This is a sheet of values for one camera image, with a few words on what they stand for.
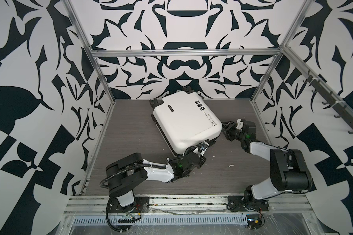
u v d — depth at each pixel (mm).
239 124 851
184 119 830
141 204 737
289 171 456
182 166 639
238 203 741
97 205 757
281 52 898
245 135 737
